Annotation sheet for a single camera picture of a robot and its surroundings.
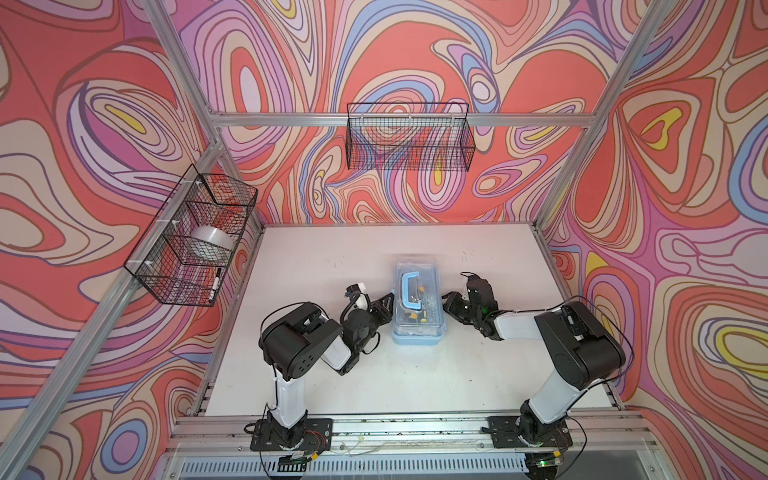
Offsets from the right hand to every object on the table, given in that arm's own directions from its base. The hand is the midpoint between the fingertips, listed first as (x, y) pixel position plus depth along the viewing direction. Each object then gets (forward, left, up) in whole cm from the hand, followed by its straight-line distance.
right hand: (440, 306), depth 96 cm
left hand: (-1, +14, +8) cm, 16 cm away
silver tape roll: (+1, +59, +34) cm, 68 cm away
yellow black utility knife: (-8, +7, +9) cm, 14 cm away
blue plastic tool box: (-13, +9, +4) cm, 16 cm away
